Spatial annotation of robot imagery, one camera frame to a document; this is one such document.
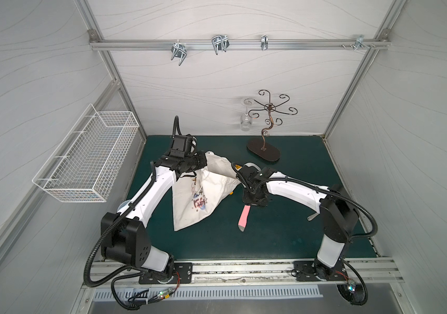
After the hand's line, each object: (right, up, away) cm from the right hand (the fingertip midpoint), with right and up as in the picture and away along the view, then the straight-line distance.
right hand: (248, 203), depth 86 cm
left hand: (-18, +20, -3) cm, 27 cm away
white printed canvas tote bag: (-25, +3, +4) cm, 25 cm away
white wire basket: (-60, +17, -19) cm, 65 cm away
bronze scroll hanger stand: (+10, +26, +25) cm, 38 cm away
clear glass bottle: (0, +39, +15) cm, 41 cm away
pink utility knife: (-2, -7, 0) cm, 7 cm away
